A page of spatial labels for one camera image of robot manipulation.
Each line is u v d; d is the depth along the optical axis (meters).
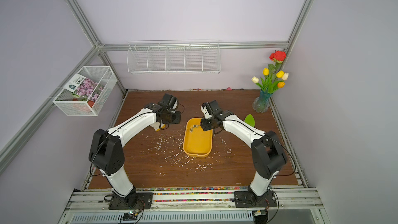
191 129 0.99
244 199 0.74
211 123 0.76
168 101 0.71
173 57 0.99
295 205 0.73
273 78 0.94
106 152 0.47
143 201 0.74
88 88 0.75
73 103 0.74
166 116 0.72
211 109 0.71
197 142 0.95
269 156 0.46
